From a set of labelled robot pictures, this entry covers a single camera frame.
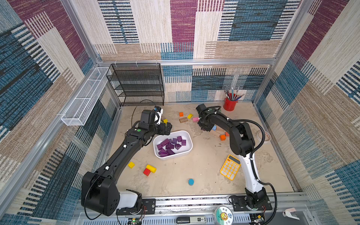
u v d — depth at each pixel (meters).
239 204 0.73
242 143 0.61
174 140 0.97
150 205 0.74
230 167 0.85
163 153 0.91
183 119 1.08
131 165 0.87
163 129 0.72
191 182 0.81
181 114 1.13
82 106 0.74
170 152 0.91
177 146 0.95
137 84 1.10
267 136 0.99
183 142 0.95
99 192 0.40
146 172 0.84
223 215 0.64
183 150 0.93
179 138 0.97
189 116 1.12
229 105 1.14
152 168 0.84
